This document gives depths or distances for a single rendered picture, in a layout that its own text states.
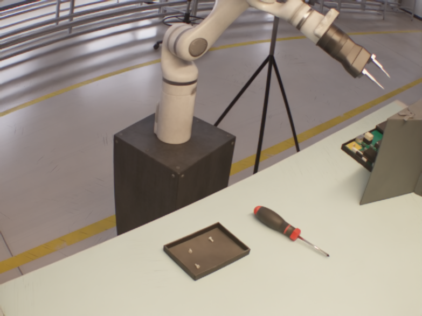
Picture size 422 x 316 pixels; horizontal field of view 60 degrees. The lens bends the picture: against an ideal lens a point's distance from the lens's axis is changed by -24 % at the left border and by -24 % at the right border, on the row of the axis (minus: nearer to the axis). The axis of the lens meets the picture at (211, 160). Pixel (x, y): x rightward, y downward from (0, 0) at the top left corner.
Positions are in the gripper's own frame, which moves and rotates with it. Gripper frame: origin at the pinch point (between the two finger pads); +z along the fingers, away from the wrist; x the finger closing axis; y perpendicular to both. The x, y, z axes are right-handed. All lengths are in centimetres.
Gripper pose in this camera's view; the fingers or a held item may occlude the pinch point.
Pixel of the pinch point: (386, 83)
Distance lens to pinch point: 95.6
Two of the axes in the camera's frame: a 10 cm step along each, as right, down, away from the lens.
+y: 0.3, 0.4, 10.0
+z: 7.9, 6.1, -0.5
